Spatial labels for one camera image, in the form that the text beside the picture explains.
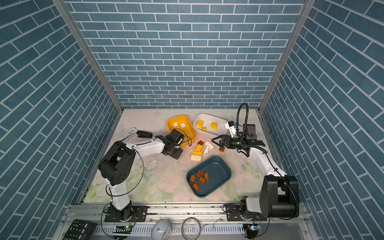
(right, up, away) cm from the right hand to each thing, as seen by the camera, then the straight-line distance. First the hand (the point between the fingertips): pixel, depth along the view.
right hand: (216, 140), depth 82 cm
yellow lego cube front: (+1, +7, +27) cm, 28 cm away
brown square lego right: (+6, -8, +15) cm, 18 cm away
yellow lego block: (-9, -7, +14) cm, 18 cm away
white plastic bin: (-3, +12, +31) cm, 34 cm away
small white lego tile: (-27, +8, +27) cm, 39 cm away
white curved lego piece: (-5, -8, +13) cm, 16 cm away
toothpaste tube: (-61, -1, +20) cm, 64 cm away
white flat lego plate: (-3, -5, +16) cm, 17 cm away
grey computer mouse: (-26, -36, -19) cm, 48 cm away
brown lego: (-11, -25, -1) cm, 28 cm away
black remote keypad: (-64, -40, -14) cm, 77 cm away
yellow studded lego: (-6, +5, +26) cm, 27 cm away
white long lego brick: (-11, -13, +11) cm, 20 cm away
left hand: (-24, -10, +14) cm, 30 cm away
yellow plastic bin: (-17, +3, +22) cm, 28 cm away
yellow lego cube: (-8, +9, +29) cm, 31 cm away
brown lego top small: (-9, -4, +17) cm, 20 cm away
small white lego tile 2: (-21, +8, +27) cm, 36 cm away
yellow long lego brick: (-10, -10, +14) cm, 20 cm away
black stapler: (-49, +1, +22) cm, 54 cm away
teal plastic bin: (-7, -22, +1) cm, 23 cm away
